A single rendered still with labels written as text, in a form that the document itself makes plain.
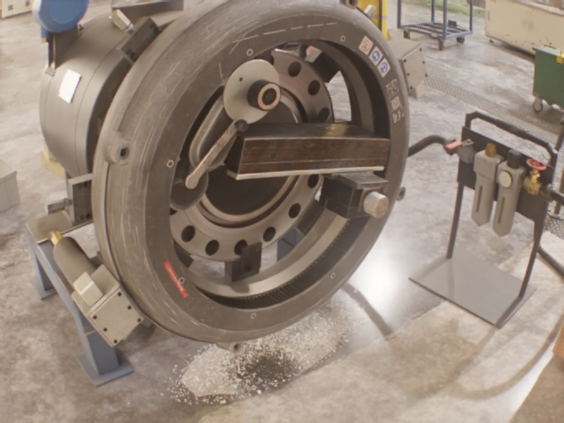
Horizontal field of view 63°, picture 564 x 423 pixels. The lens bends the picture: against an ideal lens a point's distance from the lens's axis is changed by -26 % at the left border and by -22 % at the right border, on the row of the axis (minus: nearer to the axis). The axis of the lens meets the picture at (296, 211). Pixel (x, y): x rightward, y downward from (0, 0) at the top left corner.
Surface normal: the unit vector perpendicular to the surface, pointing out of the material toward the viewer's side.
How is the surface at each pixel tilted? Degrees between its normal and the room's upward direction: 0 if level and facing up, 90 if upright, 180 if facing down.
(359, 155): 90
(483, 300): 0
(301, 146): 90
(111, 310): 90
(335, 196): 77
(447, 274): 0
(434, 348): 0
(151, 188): 90
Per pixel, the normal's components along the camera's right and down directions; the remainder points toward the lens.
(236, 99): 0.67, 0.37
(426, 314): 0.03, -0.88
